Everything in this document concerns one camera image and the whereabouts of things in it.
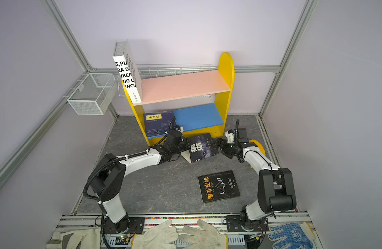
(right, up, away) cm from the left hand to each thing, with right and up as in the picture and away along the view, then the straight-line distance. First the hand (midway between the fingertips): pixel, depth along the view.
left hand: (194, 143), depth 89 cm
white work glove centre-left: (-15, -41, -18) cm, 48 cm away
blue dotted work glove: (+49, -41, -18) cm, 66 cm away
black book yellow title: (+13, -24, -4) cm, 27 cm away
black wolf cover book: (+4, -3, +5) cm, 7 cm away
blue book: (-22, +11, +2) cm, 25 cm away
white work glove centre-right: (+7, -42, -19) cm, 47 cm away
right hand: (+13, -3, 0) cm, 13 cm away
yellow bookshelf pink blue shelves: (0, +28, +26) cm, 39 cm away
